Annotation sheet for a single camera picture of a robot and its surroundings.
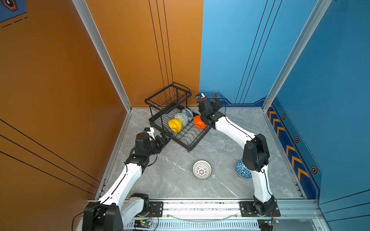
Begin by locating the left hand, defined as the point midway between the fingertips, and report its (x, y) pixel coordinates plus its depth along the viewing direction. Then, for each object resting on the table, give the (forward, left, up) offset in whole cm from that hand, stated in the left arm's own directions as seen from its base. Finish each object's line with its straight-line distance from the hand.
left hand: (170, 136), depth 81 cm
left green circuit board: (-39, +12, -19) cm, 45 cm away
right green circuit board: (-38, -51, -17) cm, 66 cm away
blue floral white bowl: (+30, -10, -12) cm, 34 cm away
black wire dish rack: (+32, +4, -17) cm, 37 cm away
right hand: (+22, -25, +5) cm, 34 cm away
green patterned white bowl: (+23, -6, -9) cm, 26 cm away
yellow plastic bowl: (+16, -1, -10) cm, 19 cm away
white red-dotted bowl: (-12, -19, -17) cm, 28 cm away
